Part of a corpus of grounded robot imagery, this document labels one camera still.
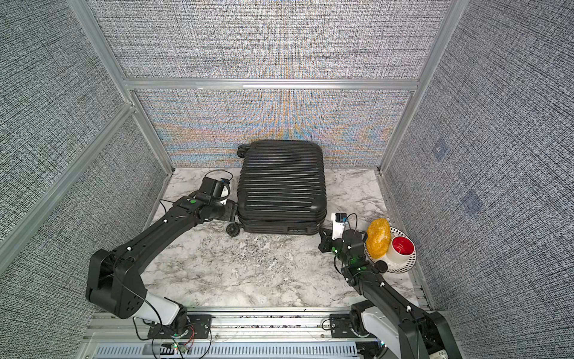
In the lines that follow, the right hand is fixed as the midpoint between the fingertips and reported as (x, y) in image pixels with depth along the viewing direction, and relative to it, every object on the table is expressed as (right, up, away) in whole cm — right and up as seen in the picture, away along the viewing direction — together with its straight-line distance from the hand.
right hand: (319, 223), depth 84 cm
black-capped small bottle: (+20, -13, -7) cm, 25 cm away
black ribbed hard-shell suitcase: (-14, +13, +4) cm, 20 cm away
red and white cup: (+33, -11, +4) cm, 35 cm away
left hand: (-33, +6, +3) cm, 34 cm away
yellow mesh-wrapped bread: (+23, -6, +2) cm, 24 cm away
